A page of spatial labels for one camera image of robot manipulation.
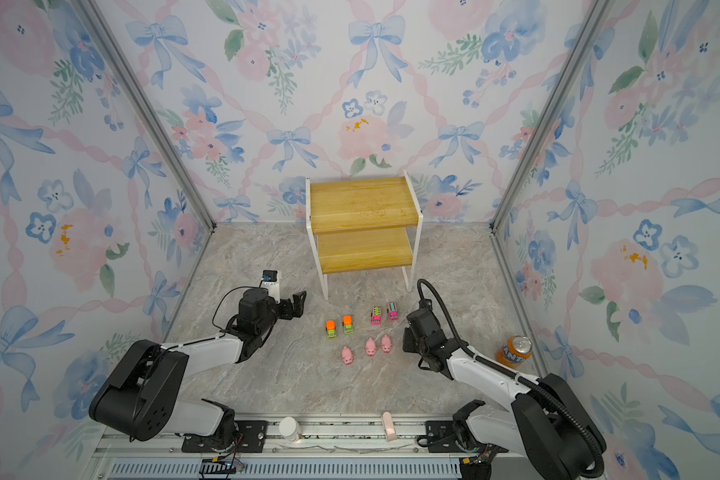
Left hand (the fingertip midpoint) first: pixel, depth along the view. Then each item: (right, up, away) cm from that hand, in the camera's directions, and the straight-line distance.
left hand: (293, 289), depth 91 cm
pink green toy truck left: (+25, -9, +2) cm, 27 cm away
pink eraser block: (+28, -32, -17) cm, 46 cm away
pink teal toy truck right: (+30, -7, +4) cm, 31 cm away
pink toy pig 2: (+23, -17, -3) cm, 29 cm away
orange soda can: (+61, -15, -13) cm, 64 cm away
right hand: (+35, -13, -1) cm, 38 cm away
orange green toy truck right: (+17, -11, 0) cm, 20 cm away
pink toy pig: (+17, -19, -5) cm, 25 cm away
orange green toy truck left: (+12, -12, -1) cm, 17 cm away
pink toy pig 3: (+28, -16, -3) cm, 32 cm away
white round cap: (+4, -30, -21) cm, 37 cm away
